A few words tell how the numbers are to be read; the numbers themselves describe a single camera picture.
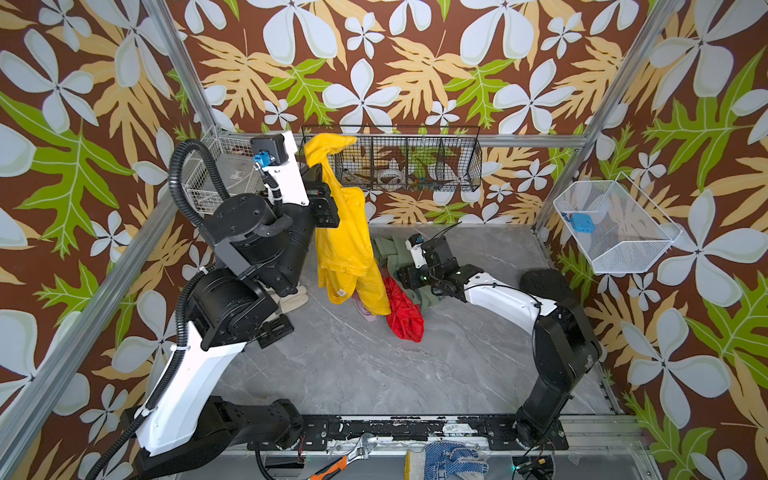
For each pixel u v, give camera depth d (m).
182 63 0.75
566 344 0.47
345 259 0.56
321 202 0.38
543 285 0.96
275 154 0.32
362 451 0.72
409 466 0.70
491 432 0.74
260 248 0.28
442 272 0.69
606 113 0.86
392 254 0.90
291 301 0.99
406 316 0.82
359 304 0.77
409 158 0.95
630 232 0.78
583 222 0.86
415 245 0.79
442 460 0.69
